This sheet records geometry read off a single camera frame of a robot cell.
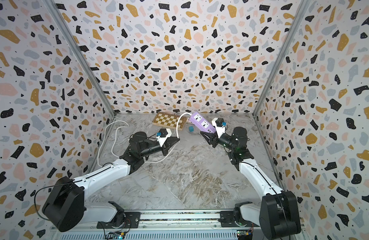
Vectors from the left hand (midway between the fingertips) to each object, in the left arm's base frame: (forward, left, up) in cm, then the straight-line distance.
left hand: (179, 138), depth 75 cm
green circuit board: (-37, +30, -26) cm, 54 cm away
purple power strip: (+5, -11, +7) cm, 14 cm away
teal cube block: (+28, -6, -26) cm, 38 cm away
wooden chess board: (+33, +10, -23) cm, 42 cm away
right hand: (+4, -13, +2) cm, 14 cm away
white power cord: (+31, +42, -25) cm, 58 cm away
